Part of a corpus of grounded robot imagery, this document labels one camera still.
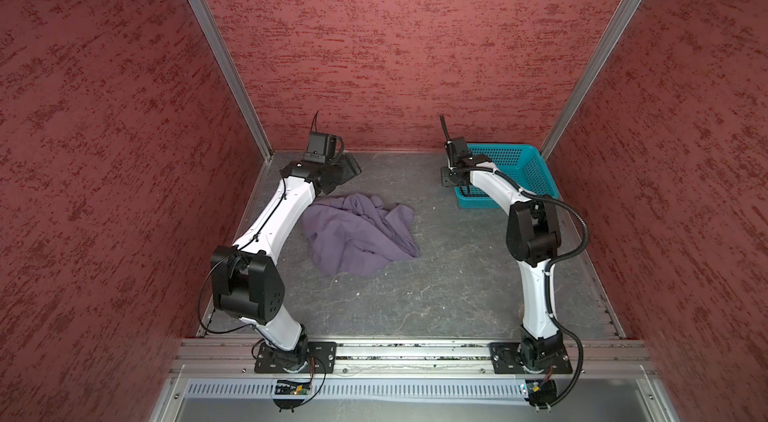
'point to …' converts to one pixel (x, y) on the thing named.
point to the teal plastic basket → (522, 164)
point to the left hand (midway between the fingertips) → (349, 176)
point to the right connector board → (541, 392)
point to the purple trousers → (357, 235)
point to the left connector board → (292, 387)
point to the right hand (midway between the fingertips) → (451, 181)
